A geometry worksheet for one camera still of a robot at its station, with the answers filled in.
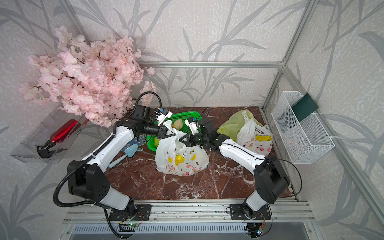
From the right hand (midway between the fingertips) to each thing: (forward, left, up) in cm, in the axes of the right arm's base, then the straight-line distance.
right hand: (180, 139), depth 78 cm
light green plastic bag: (+18, -30, -13) cm, 37 cm away
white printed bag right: (+7, -46, -12) cm, 48 cm away
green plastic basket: (+27, +2, -13) cm, 30 cm away
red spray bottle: (-14, +51, +14) cm, 55 cm away
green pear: (+8, +17, -14) cm, 24 cm away
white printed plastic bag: (-9, +3, -2) cm, 9 cm away
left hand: (+1, +2, +4) cm, 5 cm away
